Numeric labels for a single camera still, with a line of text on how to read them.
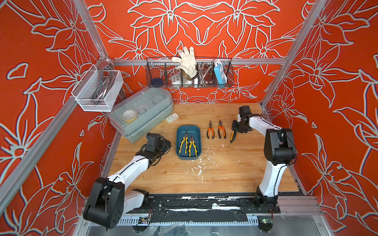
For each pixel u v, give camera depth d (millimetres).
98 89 759
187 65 898
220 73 868
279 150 531
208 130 1032
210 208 730
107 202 399
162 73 1024
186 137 976
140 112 924
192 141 968
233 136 948
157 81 1005
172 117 1102
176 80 935
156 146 683
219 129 1034
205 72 848
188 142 956
